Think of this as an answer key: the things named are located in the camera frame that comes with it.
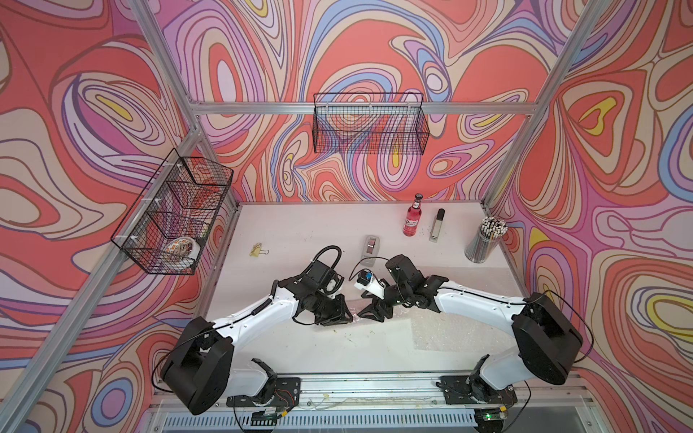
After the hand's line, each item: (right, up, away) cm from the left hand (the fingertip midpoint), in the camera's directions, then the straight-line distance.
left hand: (355, 321), depth 78 cm
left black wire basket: (-53, +27, -4) cm, 60 cm away
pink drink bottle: (+22, +32, +22) cm, 45 cm away
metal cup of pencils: (+45, +22, +15) cm, 52 cm away
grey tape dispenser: (+6, +19, +22) cm, 30 cm away
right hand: (+3, +2, +3) cm, 5 cm away
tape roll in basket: (-46, +22, -6) cm, 52 cm away
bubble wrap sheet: (+32, -6, +6) cm, 33 cm away
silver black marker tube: (+35, +29, +31) cm, 55 cm away
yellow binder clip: (-38, +19, +25) cm, 49 cm away
